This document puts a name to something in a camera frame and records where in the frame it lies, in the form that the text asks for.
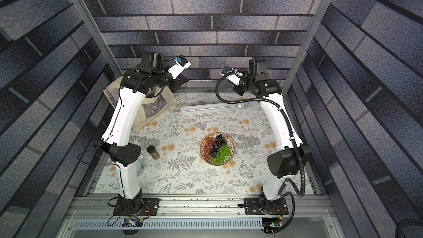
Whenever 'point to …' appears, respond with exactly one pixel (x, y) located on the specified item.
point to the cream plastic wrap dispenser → (212, 109)
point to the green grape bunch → (224, 151)
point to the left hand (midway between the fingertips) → (185, 75)
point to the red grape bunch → (210, 144)
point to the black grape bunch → (220, 141)
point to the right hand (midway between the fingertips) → (232, 76)
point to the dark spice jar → (152, 151)
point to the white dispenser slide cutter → (239, 106)
